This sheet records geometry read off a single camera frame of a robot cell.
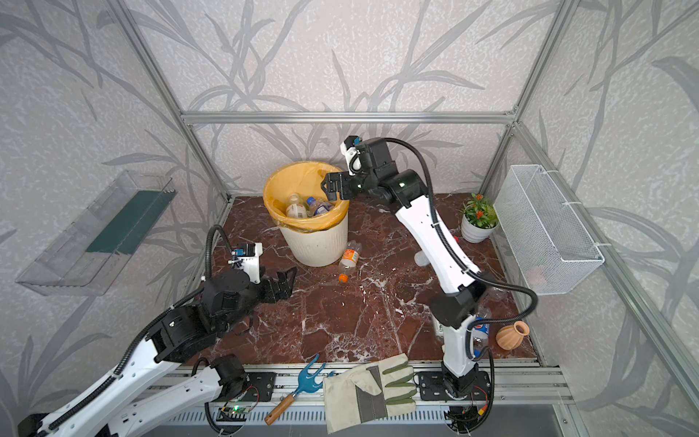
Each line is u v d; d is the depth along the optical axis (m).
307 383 0.76
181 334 0.45
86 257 0.63
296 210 0.87
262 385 0.74
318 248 0.88
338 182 0.63
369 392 0.72
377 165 0.52
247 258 0.56
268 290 0.58
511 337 0.74
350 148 0.62
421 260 0.95
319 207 0.96
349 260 0.96
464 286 0.46
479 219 0.94
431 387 0.74
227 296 0.47
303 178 0.94
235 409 0.71
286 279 0.62
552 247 0.61
